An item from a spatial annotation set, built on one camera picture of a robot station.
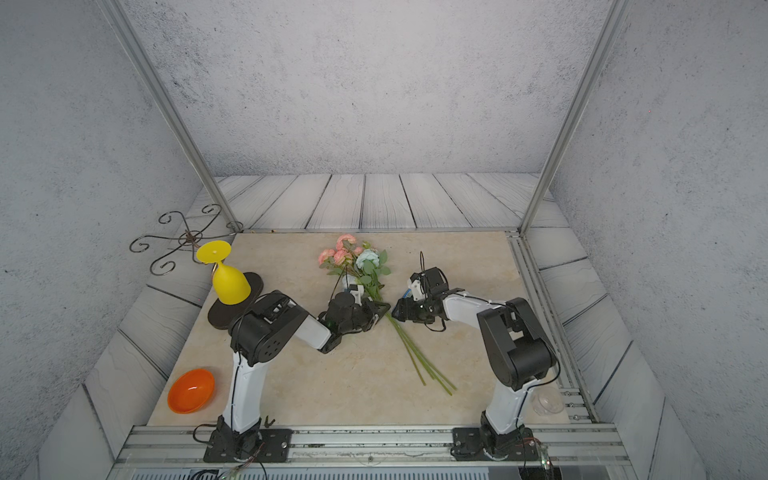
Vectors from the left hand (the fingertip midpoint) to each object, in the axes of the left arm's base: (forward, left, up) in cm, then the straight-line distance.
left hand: (396, 308), depth 94 cm
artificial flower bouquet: (+15, +9, +3) cm, 18 cm away
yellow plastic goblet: (-5, +42, +19) cm, 46 cm away
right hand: (-1, -2, -1) cm, 3 cm away
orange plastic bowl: (-22, +55, -3) cm, 60 cm away
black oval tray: (+1, +55, -3) cm, 55 cm away
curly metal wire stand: (+5, +53, +27) cm, 59 cm away
